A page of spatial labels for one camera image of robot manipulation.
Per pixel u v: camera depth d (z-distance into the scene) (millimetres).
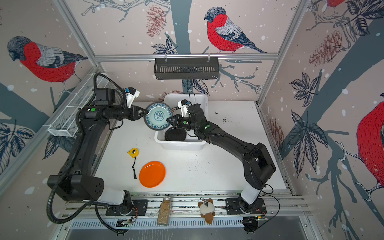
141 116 699
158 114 760
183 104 717
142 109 698
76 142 450
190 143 815
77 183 390
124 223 711
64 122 702
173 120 741
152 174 841
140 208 732
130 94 647
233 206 728
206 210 713
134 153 922
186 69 1055
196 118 601
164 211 685
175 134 1026
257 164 449
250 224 698
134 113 635
